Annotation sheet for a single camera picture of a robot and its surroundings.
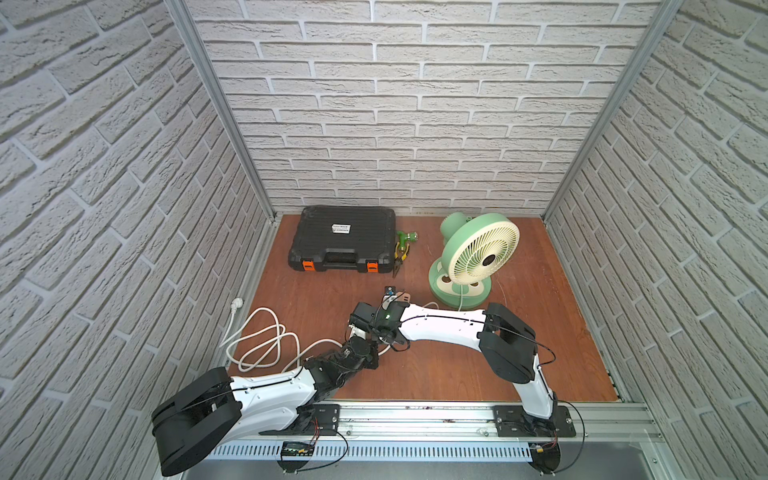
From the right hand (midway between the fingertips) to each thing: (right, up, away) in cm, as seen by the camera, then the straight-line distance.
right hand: (389, 328), depth 88 cm
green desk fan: (+23, +24, -12) cm, 35 cm away
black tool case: (-16, +27, +16) cm, 35 cm away
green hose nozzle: (+8, +28, +22) cm, 37 cm away
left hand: (-4, -1, -2) cm, 5 cm away
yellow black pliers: (+3, +19, +17) cm, 26 cm away
